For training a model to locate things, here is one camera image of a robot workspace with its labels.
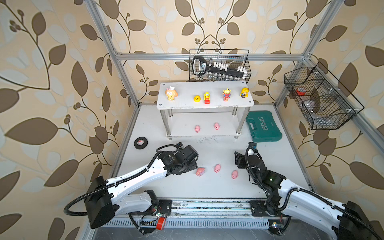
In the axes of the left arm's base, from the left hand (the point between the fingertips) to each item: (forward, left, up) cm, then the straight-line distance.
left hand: (192, 164), depth 78 cm
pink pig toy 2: (+27, -15, -3) cm, 31 cm away
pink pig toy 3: (+2, -15, -10) cm, 18 cm away
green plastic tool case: (+30, -47, -6) cm, 57 cm away
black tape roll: (+19, +36, -12) cm, 42 cm away
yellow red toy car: (+25, -7, +24) cm, 36 cm away
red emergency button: (-25, +14, -7) cm, 29 cm away
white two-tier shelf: (+21, -11, +21) cm, 31 cm away
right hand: (+7, -26, -1) cm, 27 cm away
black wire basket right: (+23, -66, +24) cm, 74 cm away
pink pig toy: (+25, -3, -3) cm, 25 cm away
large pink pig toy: (-1, -4, -7) cm, 8 cm away
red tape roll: (+32, -59, +23) cm, 71 cm away
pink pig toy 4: (-2, -24, -10) cm, 26 cm away
